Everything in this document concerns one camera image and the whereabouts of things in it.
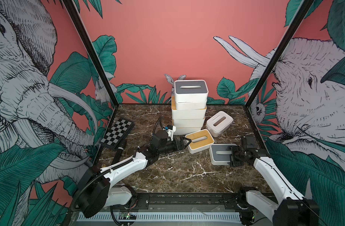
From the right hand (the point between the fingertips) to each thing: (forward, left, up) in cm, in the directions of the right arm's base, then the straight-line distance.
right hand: (224, 149), depth 84 cm
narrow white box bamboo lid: (+15, +21, +23) cm, 35 cm away
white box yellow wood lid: (+17, +24, -3) cm, 30 cm away
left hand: (-1, +23, +10) cm, 25 cm away
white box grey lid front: (+1, +1, -8) cm, 8 cm away
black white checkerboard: (+15, +71, -4) cm, 73 cm away
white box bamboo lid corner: (+17, +23, +14) cm, 32 cm away
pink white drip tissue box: (+21, 0, -1) cm, 21 cm away
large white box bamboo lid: (+16, +22, +5) cm, 28 cm away
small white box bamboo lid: (+9, +13, -5) cm, 17 cm away
